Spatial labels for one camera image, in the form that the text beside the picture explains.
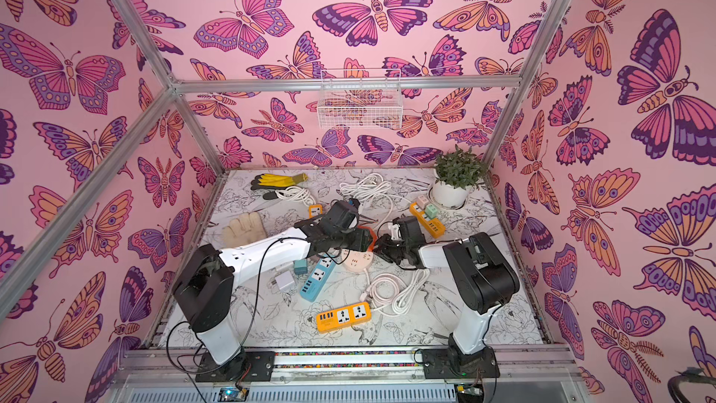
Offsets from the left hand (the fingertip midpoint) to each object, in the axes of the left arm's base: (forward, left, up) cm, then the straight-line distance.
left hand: (369, 237), depth 86 cm
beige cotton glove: (+9, +44, -10) cm, 46 cm away
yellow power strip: (+16, +20, -8) cm, 27 cm away
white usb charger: (-10, +27, -10) cm, 30 cm away
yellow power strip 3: (+10, -23, -9) cm, 27 cm away
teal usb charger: (-6, +22, -9) cm, 25 cm away
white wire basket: (+41, +3, +23) cm, 47 cm away
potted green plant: (+19, -29, +8) cm, 36 cm away
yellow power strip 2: (-21, +7, -9) cm, 24 cm away
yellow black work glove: (+31, +42, -9) cm, 53 cm away
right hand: (0, +1, -10) cm, 10 cm away
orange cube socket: (-2, -1, 0) cm, 2 cm away
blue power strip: (-10, +16, -9) cm, 21 cm away
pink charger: (+17, -19, -4) cm, 26 cm away
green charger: (+13, -22, -4) cm, 26 cm away
